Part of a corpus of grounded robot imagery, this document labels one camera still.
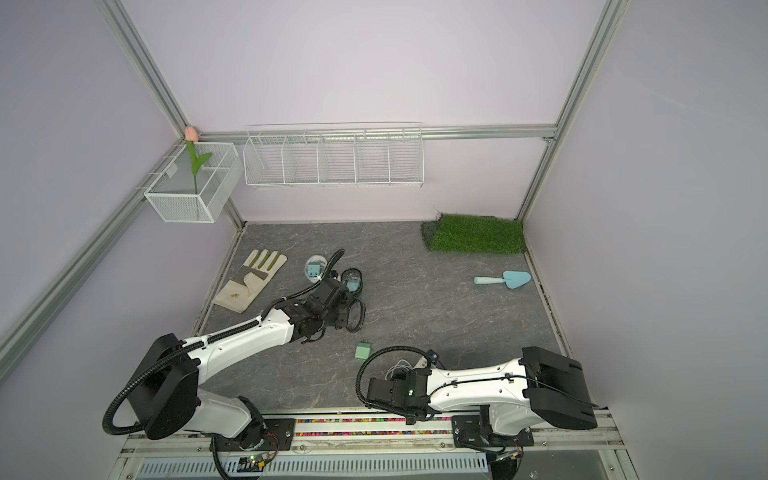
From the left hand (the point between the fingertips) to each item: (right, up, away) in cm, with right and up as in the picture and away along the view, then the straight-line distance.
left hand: (341, 310), depth 86 cm
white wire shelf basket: (-3, +50, +14) cm, 52 cm away
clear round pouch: (-14, +15, +21) cm, 29 cm away
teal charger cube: (-13, +11, +18) cm, 25 cm away
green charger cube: (+6, -12, -1) cm, 13 cm away
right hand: (+15, -19, -8) cm, 25 cm away
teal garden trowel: (+57, +7, +17) cm, 60 cm away
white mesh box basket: (-45, +33, -6) cm, 56 cm away
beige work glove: (-35, +8, +17) cm, 40 cm away
